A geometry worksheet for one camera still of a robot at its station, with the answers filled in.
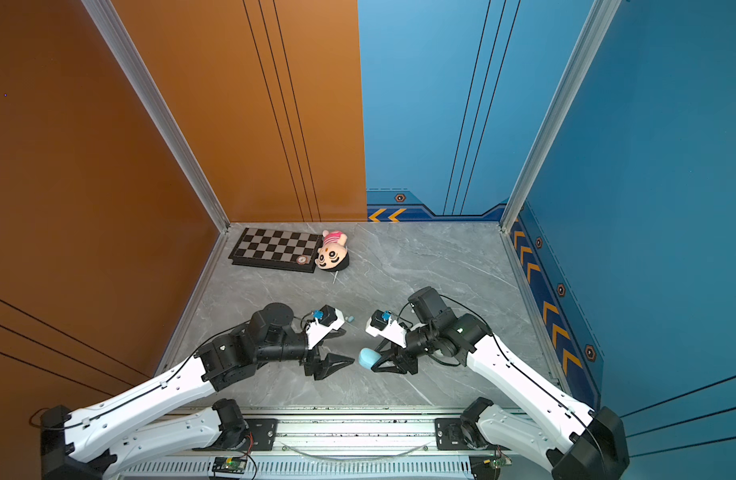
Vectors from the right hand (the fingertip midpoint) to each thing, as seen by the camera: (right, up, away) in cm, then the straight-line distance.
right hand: (375, 358), depth 68 cm
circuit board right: (+29, -25, +1) cm, 38 cm away
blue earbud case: (-2, +1, -1) cm, 2 cm away
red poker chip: (-27, +22, +37) cm, 50 cm away
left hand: (-6, +4, -2) cm, 7 cm away
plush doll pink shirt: (-15, +23, +31) cm, 41 cm away
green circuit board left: (-35, -27, +3) cm, 45 cm away
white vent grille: (-15, -26, +1) cm, 31 cm away
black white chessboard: (-36, +25, +40) cm, 60 cm away
